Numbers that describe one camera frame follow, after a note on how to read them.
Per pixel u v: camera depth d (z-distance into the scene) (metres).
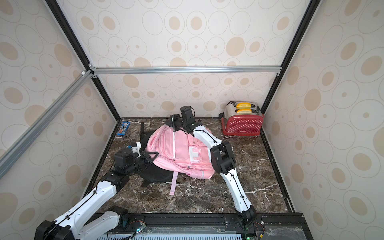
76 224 0.42
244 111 0.97
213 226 0.73
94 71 0.91
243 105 1.00
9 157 0.51
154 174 0.81
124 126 1.13
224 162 0.63
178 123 0.86
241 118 0.97
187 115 0.79
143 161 0.70
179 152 0.87
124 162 0.60
